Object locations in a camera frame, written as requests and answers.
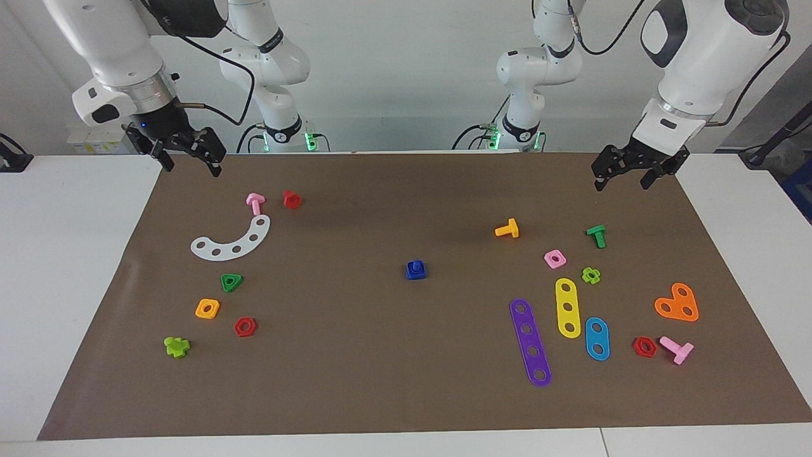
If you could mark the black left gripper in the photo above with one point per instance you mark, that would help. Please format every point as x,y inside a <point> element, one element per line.
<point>634,160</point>

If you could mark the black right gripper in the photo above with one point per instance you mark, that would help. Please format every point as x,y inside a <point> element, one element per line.
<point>165,124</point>

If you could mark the blue square plastic nut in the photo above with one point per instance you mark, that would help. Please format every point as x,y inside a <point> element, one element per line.
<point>410,275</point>

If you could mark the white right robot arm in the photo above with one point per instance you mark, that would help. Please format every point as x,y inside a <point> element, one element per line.
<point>114,44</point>

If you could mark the green plastic bolt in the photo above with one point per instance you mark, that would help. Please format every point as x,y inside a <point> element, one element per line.
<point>598,238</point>

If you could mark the pink plastic bolt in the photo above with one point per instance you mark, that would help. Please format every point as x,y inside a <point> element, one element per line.
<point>680,350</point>
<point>255,202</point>

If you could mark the pale yellow box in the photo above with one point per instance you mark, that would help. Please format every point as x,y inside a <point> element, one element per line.
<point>95,143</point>

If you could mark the white curved perforated plate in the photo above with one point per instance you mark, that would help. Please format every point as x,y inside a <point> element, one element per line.
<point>245,243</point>

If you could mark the lime green cross nut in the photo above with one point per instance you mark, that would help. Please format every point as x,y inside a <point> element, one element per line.
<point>585,277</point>

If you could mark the red plastic bolt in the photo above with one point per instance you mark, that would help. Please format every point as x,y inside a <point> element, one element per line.
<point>292,200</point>

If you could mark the pink square plastic nut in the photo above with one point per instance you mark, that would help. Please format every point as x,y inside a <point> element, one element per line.
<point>549,263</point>

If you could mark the orange plastic bolt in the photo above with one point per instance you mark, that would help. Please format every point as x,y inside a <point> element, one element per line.
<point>511,228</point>

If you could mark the green triangle plastic nut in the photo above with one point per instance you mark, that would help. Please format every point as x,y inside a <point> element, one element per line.
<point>227,287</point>

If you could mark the yellow three-hole plate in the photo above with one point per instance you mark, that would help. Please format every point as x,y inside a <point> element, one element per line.
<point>566,298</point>

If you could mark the black stand pole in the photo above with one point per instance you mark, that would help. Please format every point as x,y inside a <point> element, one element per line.
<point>758,155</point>

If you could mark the orange angled three-hole plate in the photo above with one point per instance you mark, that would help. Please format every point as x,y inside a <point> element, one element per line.
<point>676,303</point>

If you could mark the orange square plastic nut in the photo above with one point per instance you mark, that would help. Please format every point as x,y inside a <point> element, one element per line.
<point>199,313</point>

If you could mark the blue two-hole plate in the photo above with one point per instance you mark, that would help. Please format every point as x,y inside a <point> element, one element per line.
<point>597,338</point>

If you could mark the red hexagon plastic nut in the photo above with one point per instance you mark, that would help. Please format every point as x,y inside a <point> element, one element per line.
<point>636,348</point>
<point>236,327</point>

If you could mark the purple four-hole plate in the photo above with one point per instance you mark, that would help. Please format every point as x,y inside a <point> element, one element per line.
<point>524,319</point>

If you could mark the blue crate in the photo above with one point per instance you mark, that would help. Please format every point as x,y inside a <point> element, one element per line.
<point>800,187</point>

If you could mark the black table clamp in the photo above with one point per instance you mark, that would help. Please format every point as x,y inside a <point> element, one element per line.
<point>13,162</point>

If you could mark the lime green cross bolt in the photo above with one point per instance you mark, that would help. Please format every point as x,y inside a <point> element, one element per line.
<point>176,348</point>

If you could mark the brown table mat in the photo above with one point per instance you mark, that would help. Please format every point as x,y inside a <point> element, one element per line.
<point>380,355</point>

